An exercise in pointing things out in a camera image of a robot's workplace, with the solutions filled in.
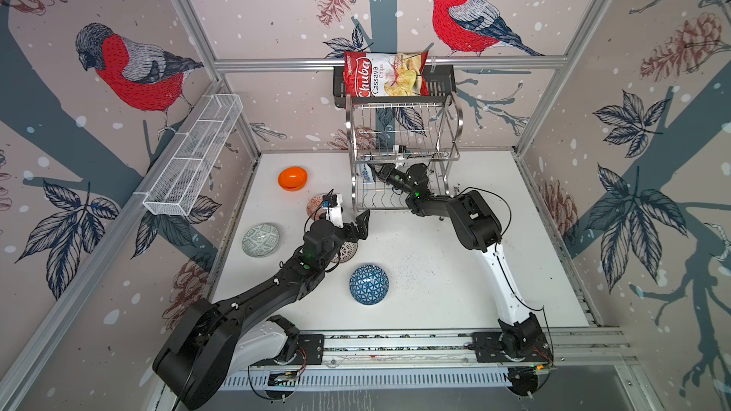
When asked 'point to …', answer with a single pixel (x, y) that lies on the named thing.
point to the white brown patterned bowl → (347, 251)
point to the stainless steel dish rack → (401, 134)
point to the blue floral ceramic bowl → (365, 173)
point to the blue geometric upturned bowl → (369, 284)
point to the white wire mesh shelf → (178, 187)
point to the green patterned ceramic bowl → (261, 240)
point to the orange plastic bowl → (292, 179)
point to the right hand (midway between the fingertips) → (364, 170)
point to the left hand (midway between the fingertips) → (356, 210)
